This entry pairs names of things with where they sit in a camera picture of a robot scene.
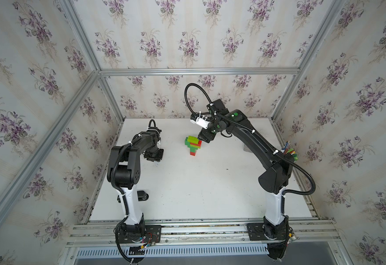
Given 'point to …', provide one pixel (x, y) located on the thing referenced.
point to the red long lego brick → (199, 143)
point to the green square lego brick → (187, 143)
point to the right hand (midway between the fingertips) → (205, 130)
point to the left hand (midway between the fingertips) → (156, 160)
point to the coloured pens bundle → (287, 149)
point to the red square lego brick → (192, 153)
